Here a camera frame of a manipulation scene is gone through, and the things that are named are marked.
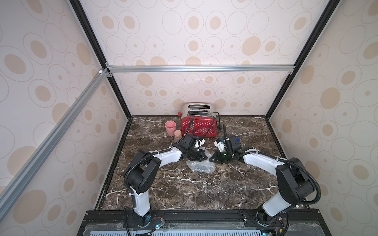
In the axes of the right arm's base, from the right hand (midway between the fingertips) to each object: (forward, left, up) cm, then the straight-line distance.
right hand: (214, 158), depth 89 cm
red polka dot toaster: (+23, +10, +11) cm, 27 cm away
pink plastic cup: (+21, +30, +4) cm, 36 cm away
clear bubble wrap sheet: (-5, +6, -1) cm, 8 cm away
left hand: (-1, +2, +2) cm, 3 cm away
